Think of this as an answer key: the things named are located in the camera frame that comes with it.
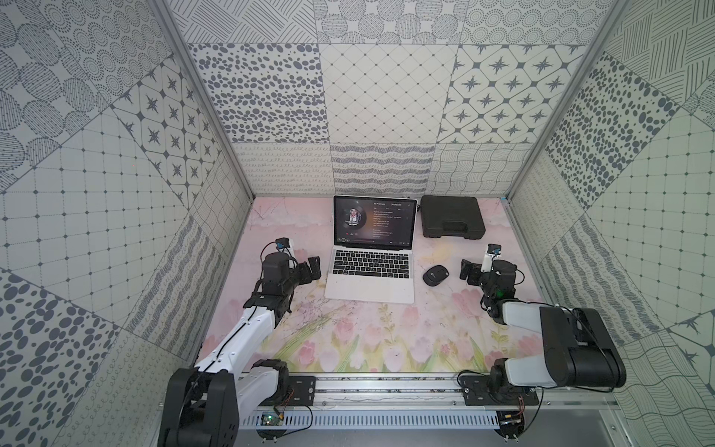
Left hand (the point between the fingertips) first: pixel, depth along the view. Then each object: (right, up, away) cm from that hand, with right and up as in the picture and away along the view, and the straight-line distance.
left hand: (303, 257), depth 86 cm
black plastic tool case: (+54, +14, +22) cm, 60 cm away
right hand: (+58, -4, +8) cm, 59 cm away
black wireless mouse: (+44, -7, +8) cm, 45 cm away
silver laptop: (+22, +4, +18) cm, 29 cm away
